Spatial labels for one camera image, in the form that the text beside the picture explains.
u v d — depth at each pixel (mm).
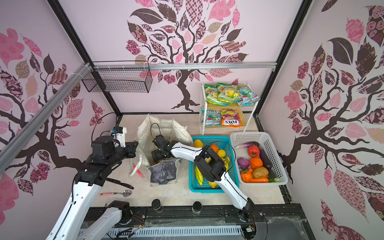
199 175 819
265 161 867
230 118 923
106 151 526
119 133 600
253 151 899
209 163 590
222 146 948
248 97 789
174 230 710
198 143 903
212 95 791
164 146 746
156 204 692
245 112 1006
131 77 948
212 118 921
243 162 862
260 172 811
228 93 788
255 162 858
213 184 795
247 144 972
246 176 800
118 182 843
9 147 504
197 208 684
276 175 812
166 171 741
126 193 792
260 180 813
